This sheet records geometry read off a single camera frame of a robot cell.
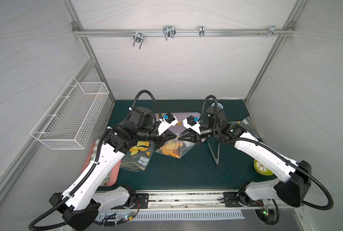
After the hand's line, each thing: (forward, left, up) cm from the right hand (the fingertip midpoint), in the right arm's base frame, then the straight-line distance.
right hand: (178, 135), depth 66 cm
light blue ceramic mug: (+43, -30, -24) cm, 58 cm away
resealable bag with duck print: (-2, +26, -27) cm, 37 cm away
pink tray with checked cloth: (-13, +37, -29) cm, 49 cm away
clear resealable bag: (+27, -49, -27) cm, 62 cm away
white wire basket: (+4, +53, +3) cm, 53 cm away
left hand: (-2, +2, +3) cm, 4 cm away
